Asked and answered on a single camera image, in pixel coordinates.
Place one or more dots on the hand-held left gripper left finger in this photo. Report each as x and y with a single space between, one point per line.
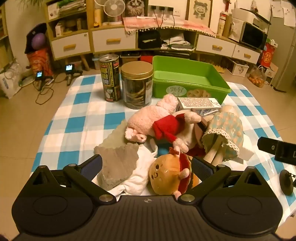
91 166

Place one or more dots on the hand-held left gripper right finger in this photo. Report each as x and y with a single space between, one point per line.
203 168

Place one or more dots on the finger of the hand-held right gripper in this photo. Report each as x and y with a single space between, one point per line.
266 144
285 183

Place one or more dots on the white sponge block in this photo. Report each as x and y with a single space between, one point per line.
247 150

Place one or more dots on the grey sponge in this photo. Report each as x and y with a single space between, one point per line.
115 160

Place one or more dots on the white dog plush brown ears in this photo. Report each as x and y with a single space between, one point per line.
188 136

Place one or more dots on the hamburger plush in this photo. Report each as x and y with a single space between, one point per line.
164 171

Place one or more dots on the wooden doll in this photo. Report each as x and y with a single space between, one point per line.
224 126

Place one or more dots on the pink pig plush red scarf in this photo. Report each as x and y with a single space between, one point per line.
148 120

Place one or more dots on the green plastic bin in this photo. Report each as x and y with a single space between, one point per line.
171 85

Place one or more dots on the blue white checkered tablecloth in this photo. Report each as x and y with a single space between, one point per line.
81 120

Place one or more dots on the white drink carton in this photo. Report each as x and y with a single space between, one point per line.
196 103

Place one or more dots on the bag of oranges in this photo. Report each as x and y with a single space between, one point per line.
256 78

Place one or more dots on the cardboard box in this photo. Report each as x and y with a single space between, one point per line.
272 69

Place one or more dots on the white printed crate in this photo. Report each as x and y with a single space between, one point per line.
239 68

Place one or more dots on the tall black can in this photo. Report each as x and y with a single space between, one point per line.
110 81

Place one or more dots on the grey refrigerator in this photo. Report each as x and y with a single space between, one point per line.
284 58

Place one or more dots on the red gift bag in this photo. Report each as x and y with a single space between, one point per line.
268 54

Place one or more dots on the clear jar with gold lid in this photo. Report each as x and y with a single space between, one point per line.
136 88

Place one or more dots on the egg cartons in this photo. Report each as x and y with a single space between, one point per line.
217 67

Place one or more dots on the black door microwave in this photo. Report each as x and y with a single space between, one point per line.
253 36

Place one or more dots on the orange patterned bag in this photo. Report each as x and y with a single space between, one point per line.
39 61

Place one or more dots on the clear plastic bag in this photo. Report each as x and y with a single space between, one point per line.
9 78

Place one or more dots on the red box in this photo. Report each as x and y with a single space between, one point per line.
146 58

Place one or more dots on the wooden cabinet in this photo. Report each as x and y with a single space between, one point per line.
91 41

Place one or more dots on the stack of documents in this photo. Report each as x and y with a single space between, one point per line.
178 42

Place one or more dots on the white printer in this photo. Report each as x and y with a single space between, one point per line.
249 15

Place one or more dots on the purple ball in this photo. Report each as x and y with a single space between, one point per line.
38 40

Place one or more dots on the black box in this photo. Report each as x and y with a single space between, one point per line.
149 39

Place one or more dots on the yellow toy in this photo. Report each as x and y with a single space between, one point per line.
97 22

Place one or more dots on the pink cloth runner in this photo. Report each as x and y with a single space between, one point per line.
180 25

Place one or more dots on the black hat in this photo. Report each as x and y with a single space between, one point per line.
31 34

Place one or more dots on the framed cartoon face picture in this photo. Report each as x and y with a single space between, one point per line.
199 11

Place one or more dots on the white desk fan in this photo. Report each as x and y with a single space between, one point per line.
113 8

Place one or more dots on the pile of papers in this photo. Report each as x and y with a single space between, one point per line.
71 7

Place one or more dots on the framed cat picture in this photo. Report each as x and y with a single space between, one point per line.
136 8

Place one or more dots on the small camera with lit screen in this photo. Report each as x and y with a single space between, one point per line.
69 68
39 74

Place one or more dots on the white wall outlet panel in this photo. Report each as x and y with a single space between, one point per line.
161 8

